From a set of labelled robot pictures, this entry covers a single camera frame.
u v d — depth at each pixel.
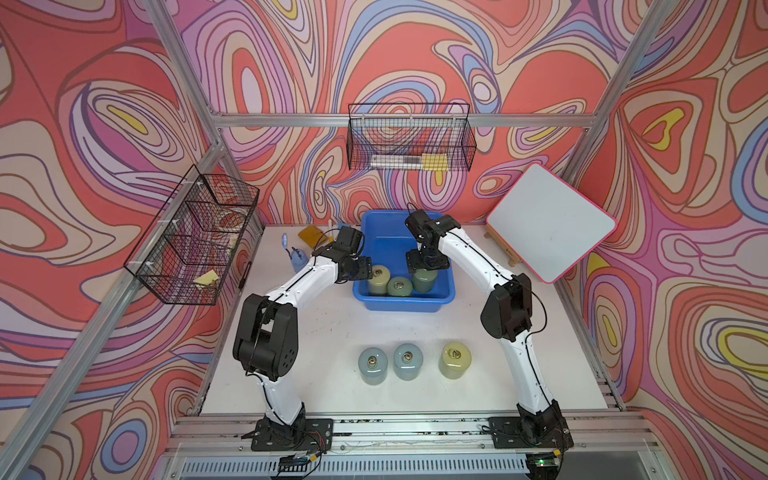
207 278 0.72
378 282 0.93
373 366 0.77
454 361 0.78
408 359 0.77
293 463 0.71
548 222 1.03
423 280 0.91
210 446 0.74
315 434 0.73
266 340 0.48
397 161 0.82
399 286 0.91
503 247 1.08
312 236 1.15
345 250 0.72
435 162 0.82
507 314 0.57
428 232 0.69
